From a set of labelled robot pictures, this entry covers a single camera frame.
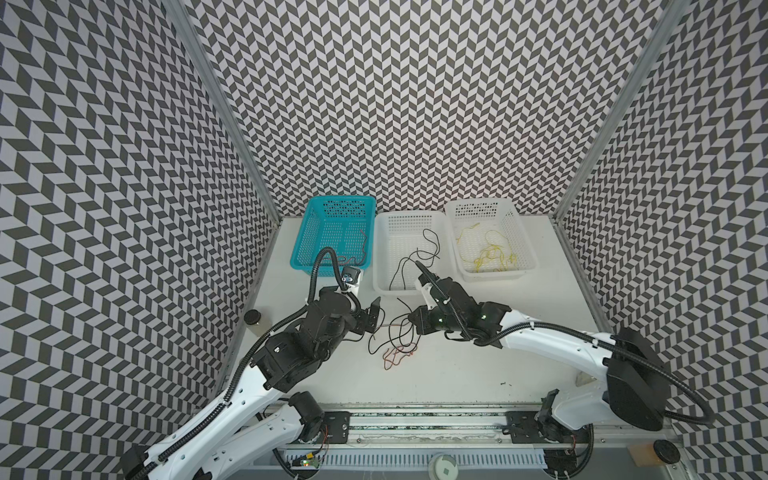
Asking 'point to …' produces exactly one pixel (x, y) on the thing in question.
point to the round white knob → (443, 466)
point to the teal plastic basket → (342, 224)
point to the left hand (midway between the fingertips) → (363, 293)
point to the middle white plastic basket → (403, 237)
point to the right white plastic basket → (498, 214)
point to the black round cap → (666, 451)
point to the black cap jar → (252, 316)
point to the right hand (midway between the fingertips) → (409, 314)
